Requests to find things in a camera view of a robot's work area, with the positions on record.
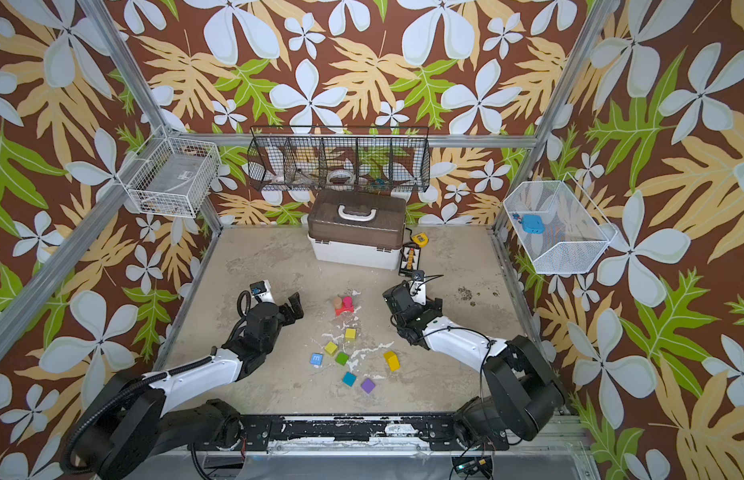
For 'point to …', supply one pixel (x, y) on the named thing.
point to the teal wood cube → (349, 378)
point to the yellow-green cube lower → (331, 348)
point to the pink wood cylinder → (348, 301)
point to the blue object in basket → (533, 223)
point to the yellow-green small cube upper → (350, 333)
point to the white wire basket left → (170, 175)
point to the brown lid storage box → (356, 227)
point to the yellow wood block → (392, 360)
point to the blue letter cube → (316, 359)
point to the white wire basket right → (560, 228)
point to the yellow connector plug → (421, 239)
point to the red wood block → (339, 311)
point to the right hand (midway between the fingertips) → (416, 298)
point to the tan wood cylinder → (337, 302)
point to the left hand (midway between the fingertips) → (284, 294)
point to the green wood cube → (341, 358)
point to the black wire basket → (339, 158)
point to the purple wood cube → (368, 385)
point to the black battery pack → (409, 259)
